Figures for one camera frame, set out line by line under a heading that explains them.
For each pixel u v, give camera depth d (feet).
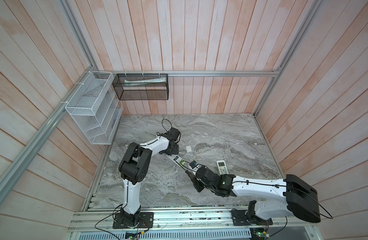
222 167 2.96
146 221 2.41
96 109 2.21
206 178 1.97
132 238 2.29
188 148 3.31
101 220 2.01
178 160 3.06
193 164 2.34
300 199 1.37
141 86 3.42
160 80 2.97
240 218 2.40
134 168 1.74
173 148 2.88
